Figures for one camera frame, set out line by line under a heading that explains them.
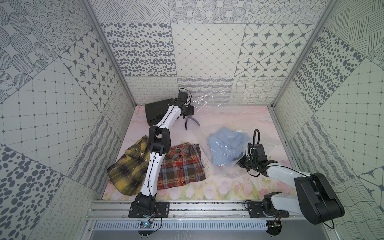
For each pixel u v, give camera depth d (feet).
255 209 2.43
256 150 2.35
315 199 1.39
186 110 3.20
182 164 2.82
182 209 2.46
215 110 3.87
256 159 2.35
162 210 2.45
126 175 2.70
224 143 3.19
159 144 2.19
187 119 3.67
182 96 2.91
